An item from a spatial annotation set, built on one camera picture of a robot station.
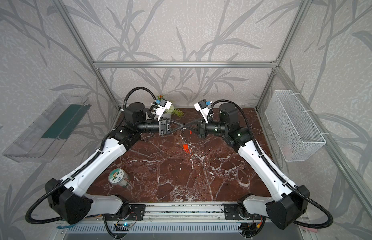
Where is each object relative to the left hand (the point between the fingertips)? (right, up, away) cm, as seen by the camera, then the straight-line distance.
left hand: (183, 124), depth 61 cm
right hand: (+1, +1, +2) cm, 3 cm away
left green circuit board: (-31, -50, +10) cm, 60 cm away
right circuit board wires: (+32, -53, +12) cm, 63 cm away
